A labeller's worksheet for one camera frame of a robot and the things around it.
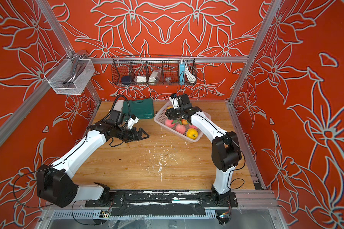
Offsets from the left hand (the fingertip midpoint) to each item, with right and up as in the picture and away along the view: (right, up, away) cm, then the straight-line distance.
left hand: (143, 136), depth 78 cm
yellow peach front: (+30, -1, +14) cm, 33 cm away
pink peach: (+14, +6, +19) cm, 25 cm away
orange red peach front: (+25, +7, +20) cm, 33 cm away
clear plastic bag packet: (+5, +37, +13) cm, 39 cm away
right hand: (+14, +15, +10) cm, 22 cm away
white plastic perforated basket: (+8, +9, +23) cm, 26 cm away
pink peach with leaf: (+25, +7, -15) cm, 30 cm away
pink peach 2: (+22, +2, +16) cm, 28 cm away
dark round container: (-16, +37, +19) cm, 44 cm away
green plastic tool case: (-7, +17, +36) cm, 40 cm away
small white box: (-27, +19, +36) cm, 49 cm away
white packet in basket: (-3, +34, +9) cm, 35 cm away
